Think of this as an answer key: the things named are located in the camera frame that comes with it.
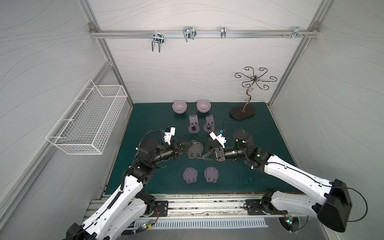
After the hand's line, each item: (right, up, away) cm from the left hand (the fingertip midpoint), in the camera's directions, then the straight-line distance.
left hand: (193, 146), depth 64 cm
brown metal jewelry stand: (+42, +17, +50) cm, 67 cm away
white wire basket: (-50, +8, +5) cm, 51 cm away
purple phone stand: (0, +5, +43) cm, 43 cm away
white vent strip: (+5, -38, +6) cm, 39 cm away
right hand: (+4, -6, +1) cm, 7 cm away
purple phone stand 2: (+11, +6, +38) cm, 40 cm away
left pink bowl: (-12, +21, +51) cm, 56 cm away
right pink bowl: (+7, +22, +53) cm, 58 cm away
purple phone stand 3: (-2, -20, +20) cm, 29 cm away
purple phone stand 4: (+10, -21, +21) cm, 31 cm away
